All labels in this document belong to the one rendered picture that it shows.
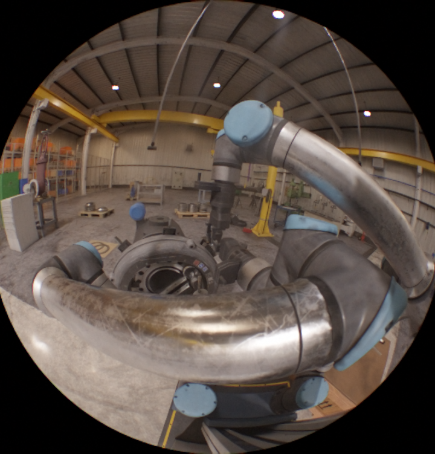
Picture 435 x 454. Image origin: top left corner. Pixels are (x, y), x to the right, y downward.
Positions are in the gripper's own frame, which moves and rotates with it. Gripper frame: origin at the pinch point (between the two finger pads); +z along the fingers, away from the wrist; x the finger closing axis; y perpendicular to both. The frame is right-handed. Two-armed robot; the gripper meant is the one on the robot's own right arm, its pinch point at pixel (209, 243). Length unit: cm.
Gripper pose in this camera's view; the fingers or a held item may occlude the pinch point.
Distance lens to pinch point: 48.2
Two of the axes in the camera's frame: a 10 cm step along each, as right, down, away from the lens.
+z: -1.3, 9.4, 3.0
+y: 9.0, -0.1, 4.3
